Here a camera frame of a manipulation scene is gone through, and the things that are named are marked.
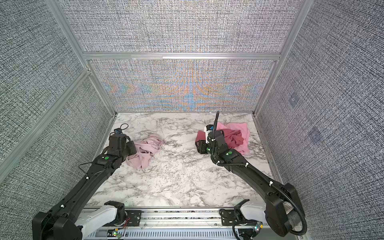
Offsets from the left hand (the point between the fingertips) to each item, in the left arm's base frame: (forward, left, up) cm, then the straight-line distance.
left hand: (132, 144), depth 83 cm
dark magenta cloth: (+7, -61, -7) cm, 61 cm away
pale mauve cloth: (0, -6, -5) cm, 8 cm away
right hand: (-1, -37, +1) cm, 37 cm away
